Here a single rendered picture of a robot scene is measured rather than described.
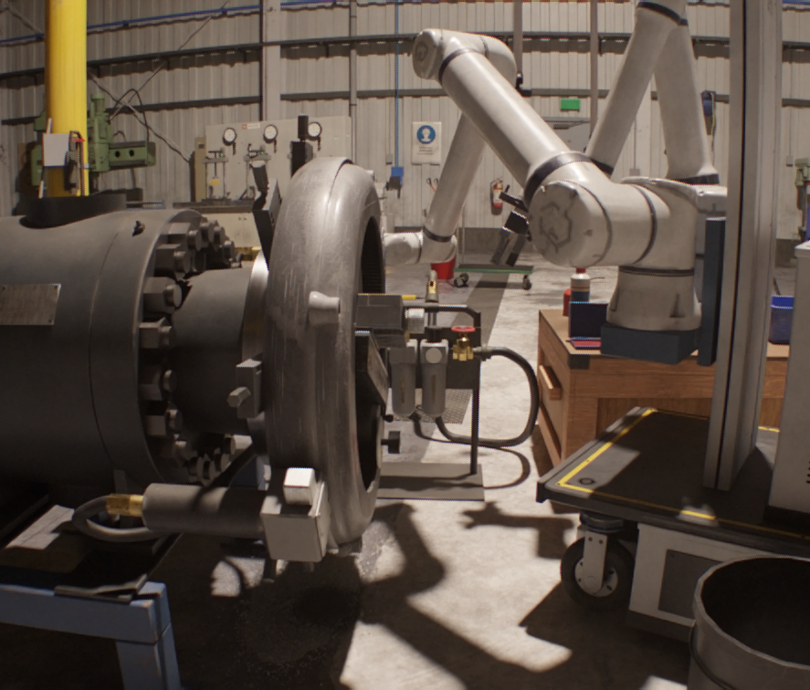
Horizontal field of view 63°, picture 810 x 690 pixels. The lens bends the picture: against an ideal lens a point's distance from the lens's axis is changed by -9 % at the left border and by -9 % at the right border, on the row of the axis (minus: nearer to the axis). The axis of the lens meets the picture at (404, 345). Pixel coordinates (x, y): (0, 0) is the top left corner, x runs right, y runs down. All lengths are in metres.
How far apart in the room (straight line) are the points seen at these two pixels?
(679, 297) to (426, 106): 10.97
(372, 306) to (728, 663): 0.79
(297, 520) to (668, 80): 1.50
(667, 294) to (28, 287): 1.17
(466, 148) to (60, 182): 3.49
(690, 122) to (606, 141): 0.27
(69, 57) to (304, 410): 4.16
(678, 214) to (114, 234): 1.04
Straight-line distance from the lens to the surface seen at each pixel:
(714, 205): 1.84
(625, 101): 1.90
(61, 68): 5.01
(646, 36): 1.93
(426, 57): 1.69
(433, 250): 2.02
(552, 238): 1.28
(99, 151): 12.49
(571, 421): 2.14
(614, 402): 2.17
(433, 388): 2.23
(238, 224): 7.81
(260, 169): 1.12
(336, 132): 7.96
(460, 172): 1.90
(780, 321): 2.46
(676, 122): 2.04
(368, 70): 12.51
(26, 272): 1.41
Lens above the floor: 0.91
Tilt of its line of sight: 12 degrees down
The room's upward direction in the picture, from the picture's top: straight up
